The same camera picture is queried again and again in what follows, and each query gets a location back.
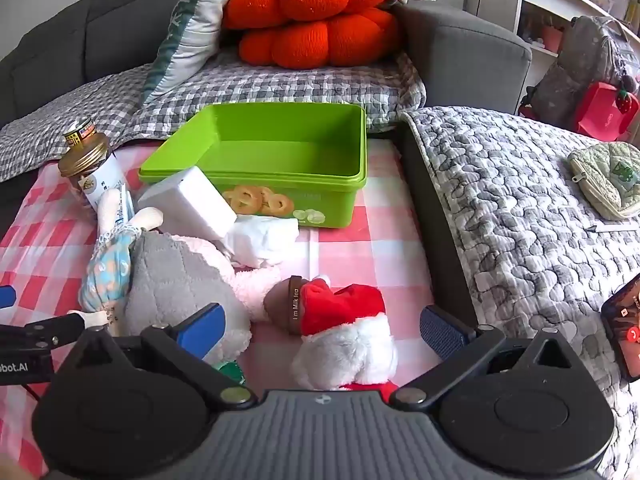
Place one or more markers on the pink fluffy plush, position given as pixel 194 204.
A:
pixel 235 285

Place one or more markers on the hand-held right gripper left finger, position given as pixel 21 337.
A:
pixel 202 332

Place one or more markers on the grey quilted plush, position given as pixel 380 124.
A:
pixel 170 280

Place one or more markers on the grey backpack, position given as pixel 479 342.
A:
pixel 585 60

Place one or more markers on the green plastic box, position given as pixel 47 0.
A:
pixel 280 150

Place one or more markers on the white milk carton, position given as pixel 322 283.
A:
pixel 190 200

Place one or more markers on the grey pillow with green trim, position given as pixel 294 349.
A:
pixel 200 25

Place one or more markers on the green knitted toy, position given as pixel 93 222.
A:
pixel 232 372

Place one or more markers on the white pen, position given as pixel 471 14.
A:
pixel 612 228

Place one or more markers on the grey pebble-pattern quilt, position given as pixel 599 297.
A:
pixel 500 210

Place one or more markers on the small tin can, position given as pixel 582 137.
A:
pixel 80 135

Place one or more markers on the dark grey upholstered seat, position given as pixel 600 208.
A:
pixel 435 220

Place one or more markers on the pink checked tablecloth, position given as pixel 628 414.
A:
pixel 350 260

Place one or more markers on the strawberry charm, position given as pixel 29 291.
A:
pixel 624 101

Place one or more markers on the gold-lidded glass jar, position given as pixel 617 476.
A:
pixel 85 162

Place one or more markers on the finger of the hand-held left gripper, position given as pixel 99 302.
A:
pixel 5 297
pixel 50 331

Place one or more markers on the dark grey sofa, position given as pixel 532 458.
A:
pixel 450 45

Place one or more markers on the red bag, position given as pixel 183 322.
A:
pixel 600 115

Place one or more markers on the green quilted pouch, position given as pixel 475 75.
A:
pixel 605 180

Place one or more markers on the red and white santa plush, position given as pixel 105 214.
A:
pixel 350 340

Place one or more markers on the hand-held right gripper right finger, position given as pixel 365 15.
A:
pixel 442 332

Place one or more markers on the black smartphone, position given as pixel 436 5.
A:
pixel 627 330

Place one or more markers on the rag doll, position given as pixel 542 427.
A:
pixel 107 270

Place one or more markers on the grey plaid blanket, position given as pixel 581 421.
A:
pixel 300 90

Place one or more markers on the white crumpled cloth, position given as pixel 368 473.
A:
pixel 260 240

